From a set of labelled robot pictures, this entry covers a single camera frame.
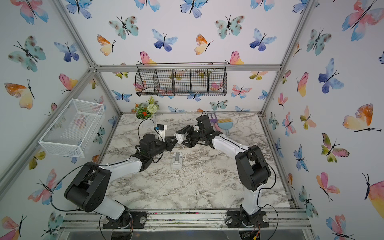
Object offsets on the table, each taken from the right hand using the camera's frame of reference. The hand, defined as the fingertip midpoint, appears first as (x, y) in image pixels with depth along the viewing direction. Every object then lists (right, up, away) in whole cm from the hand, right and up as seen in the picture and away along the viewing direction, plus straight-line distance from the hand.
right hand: (177, 135), depth 82 cm
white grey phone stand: (+2, -2, +1) cm, 3 cm away
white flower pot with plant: (-23, +15, +19) cm, 33 cm away
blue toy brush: (+33, +6, +31) cm, 46 cm away
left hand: (+2, -1, +2) cm, 3 cm away
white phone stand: (-1, -16, +10) cm, 19 cm away
